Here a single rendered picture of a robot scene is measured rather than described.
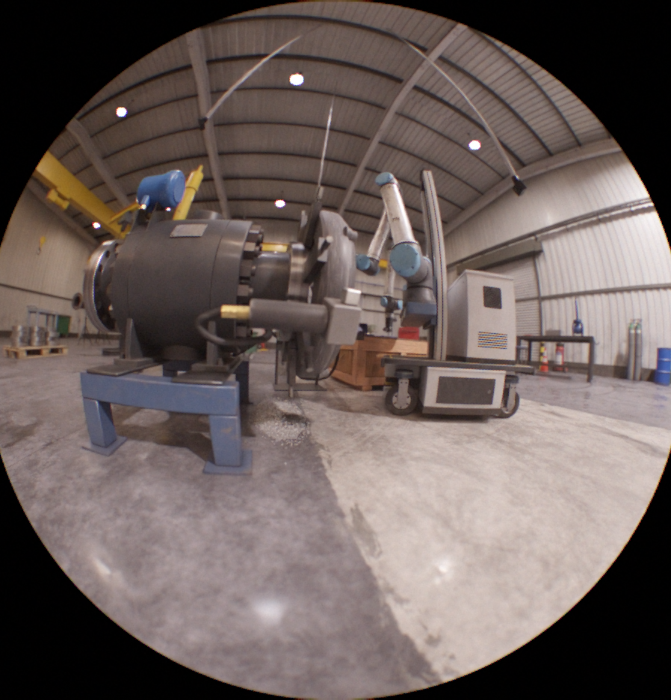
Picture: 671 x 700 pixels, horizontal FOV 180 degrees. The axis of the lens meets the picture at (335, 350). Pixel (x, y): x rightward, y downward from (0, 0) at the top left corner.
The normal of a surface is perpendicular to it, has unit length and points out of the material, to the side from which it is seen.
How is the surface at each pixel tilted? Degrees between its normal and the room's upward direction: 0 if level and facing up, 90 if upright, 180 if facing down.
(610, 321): 90
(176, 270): 95
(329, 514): 0
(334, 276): 96
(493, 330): 90
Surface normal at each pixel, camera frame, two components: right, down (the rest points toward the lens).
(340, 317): 0.30, 0.42
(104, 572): 0.06, -1.00
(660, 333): -0.97, -0.05
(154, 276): 0.33, 0.18
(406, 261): -0.61, 0.07
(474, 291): -0.25, 0.00
